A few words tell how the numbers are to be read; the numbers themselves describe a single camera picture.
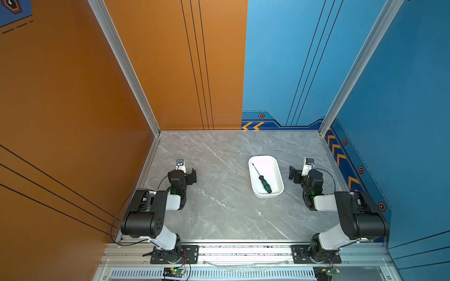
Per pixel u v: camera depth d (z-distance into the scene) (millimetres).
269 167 1001
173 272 705
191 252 741
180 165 811
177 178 734
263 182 931
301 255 725
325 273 699
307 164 809
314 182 710
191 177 870
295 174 856
